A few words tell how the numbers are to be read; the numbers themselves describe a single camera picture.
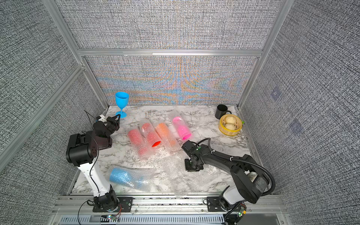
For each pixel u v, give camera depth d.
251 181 0.44
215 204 0.73
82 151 0.55
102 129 0.80
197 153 0.61
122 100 0.88
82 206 0.71
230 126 1.00
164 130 1.03
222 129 1.01
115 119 0.91
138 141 0.90
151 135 0.92
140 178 0.86
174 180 0.81
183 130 0.95
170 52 0.88
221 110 1.06
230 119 1.03
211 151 0.56
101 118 0.90
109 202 0.68
